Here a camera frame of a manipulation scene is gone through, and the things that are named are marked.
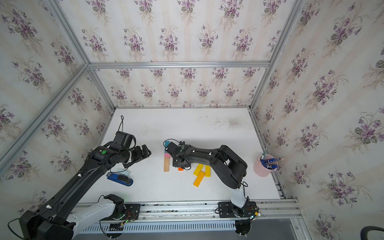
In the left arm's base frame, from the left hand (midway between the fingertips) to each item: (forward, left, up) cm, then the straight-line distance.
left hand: (146, 157), depth 76 cm
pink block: (0, -11, +2) cm, 12 cm away
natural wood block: (+3, -8, -16) cm, 18 cm away
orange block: (-1, -17, -13) cm, 22 cm away
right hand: (+3, -17, -15) cm, 23 cm away
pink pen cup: (-2, -64, -5) cm, 64 cm away
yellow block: (-1, -28, -15) cm, 31 cm away
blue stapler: (-7, +16, -13) cm, 22 cm away
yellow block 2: (-2, -33, -15) cm, 36 cm away
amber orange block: (-6, -28, -15) cm, 32 cm away
